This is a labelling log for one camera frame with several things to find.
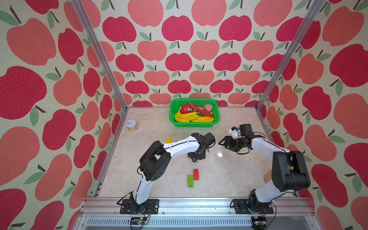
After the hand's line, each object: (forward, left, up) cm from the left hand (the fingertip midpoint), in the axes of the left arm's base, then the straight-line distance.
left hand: (199, 160), depth 88 cm
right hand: (+9, -16, +2) cm, 18 cm away
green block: (-6, +3, +12) cm, 13 cm away
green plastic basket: (+48, +16, +4) cm, 51 cm away
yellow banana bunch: (+32, +4, +5) cm, 32 cm away
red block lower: (-8, +3, -2) cm, 8 cm away
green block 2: (-12, +6, -3) cm, 13 cm away
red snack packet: (+39, +5, +7) cm, 40 cm away
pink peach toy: (+43, -10, +5) cm, 45 cm away
